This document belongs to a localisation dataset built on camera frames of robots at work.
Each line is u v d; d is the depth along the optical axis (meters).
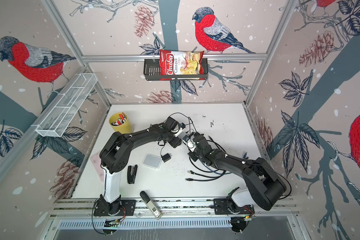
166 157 0.90
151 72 0.95
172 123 0.78
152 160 0.88
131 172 0.83
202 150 0.68
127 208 0.73
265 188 0.43
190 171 0.85
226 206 0.72
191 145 0.78
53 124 0.70
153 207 0.70
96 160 0.88
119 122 0.97
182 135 0.88
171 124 0.78
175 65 0.88
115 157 0.52
